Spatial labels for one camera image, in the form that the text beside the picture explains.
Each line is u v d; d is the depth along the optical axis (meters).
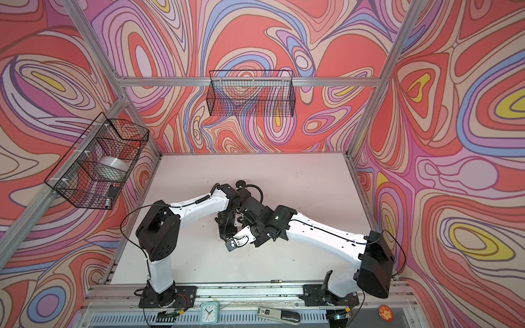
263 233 0.53
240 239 0.61
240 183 1.01
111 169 0.70
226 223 0.73
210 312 0.69
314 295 0.73
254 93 0.96
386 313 0.70
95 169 0.71
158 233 0.48
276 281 0.77
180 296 0.73
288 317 0.65
